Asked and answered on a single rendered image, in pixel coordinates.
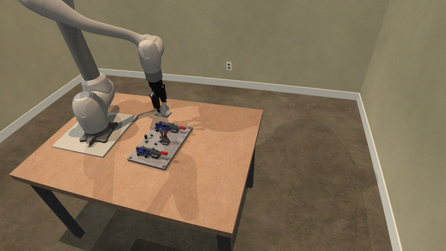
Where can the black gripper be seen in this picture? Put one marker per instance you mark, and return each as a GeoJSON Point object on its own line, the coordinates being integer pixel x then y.
{"type": "Point", "coordinates": [158, 91]}

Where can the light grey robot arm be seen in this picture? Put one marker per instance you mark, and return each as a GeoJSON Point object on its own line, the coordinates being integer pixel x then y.
{"type": "Point", "coordinates": [90, 107]}

